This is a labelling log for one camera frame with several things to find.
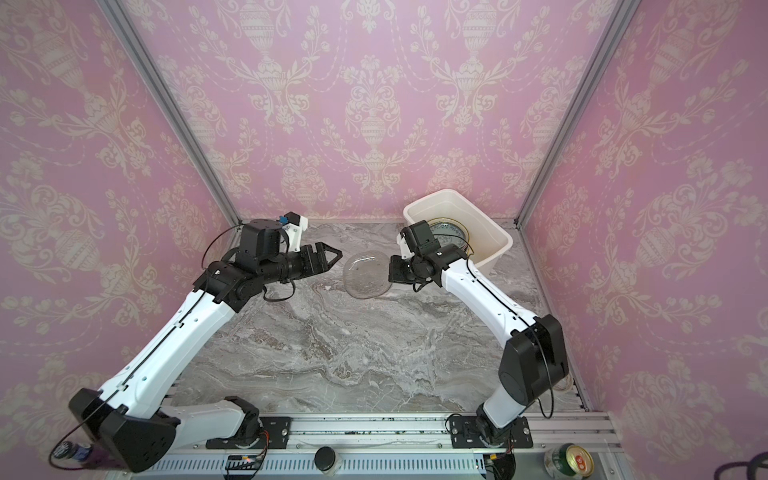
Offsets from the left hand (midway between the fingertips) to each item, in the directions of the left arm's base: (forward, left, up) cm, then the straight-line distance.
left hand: (334, 258), depth 70 cm
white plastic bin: (+23, -45, -18) cm, 54 cm away
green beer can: (-37, -51, -20) cm, 66 cm away
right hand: (+5, -13, -12) cm, 19 cm away
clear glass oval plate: (+6, -7, -14) cm, 17 cm away
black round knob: (-37, 0, -21) cm, 43 cm away
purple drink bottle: (-38, +46, -17) cm, 62 cm away
